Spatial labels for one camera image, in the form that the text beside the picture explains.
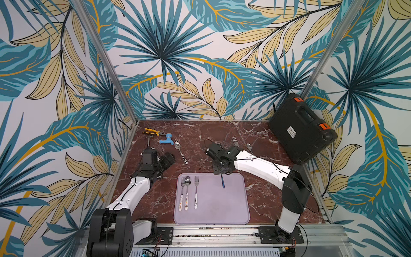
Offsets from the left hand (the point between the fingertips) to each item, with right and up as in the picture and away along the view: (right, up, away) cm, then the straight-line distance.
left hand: (170, 161), depth 87 cm
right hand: (+26, -3, -3) cm, 27 cm away
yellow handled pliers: (-15, +16, +23) cm, 32 cm away
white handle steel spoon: (+48, +7, +17) cm, 51 cm away
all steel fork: (+39, +10, +19) cm, 45 cm away
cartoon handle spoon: (+9, -11, +2) cm, 15 cm away
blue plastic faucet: (-5, +11, +19) cm, 23 cm away
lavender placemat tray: (+16, -19, -3) cm, 26 cm away
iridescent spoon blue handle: (+29, -11, -7) cm, 32 cm away
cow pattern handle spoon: (+1, +8, +16) cm, 18 cm away
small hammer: (-19, +9, +19) cm, 28 cm away
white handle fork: (+14, -11, +3) cm, 18 cm away
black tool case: (+73, +15, +3) cm, 74 cm away
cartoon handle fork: (+7, -20, -6) cm, 22 cm away
